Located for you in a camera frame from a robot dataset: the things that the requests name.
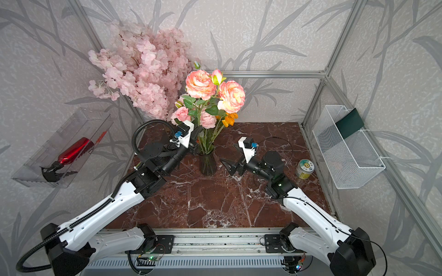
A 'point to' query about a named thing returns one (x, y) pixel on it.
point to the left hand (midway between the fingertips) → (200, 126)
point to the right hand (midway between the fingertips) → (227, 151)
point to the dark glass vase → (208, 164)
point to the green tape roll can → (304, 168)
